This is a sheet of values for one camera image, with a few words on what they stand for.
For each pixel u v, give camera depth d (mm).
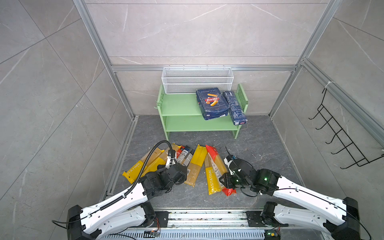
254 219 733
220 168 730
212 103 812
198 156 927
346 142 647
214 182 816
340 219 398
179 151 956
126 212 570
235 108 816
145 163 500
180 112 864
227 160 695
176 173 527
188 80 1004
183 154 927
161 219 733
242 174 543
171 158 632
